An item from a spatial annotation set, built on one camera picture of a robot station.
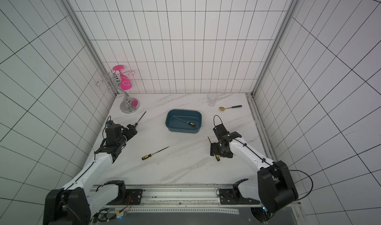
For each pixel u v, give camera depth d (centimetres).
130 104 110
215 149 76
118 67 98
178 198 74
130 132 78
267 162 44
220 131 68
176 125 101
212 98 110
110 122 74
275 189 41
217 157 85
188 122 101
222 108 110
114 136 64
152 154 87
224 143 61
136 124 101
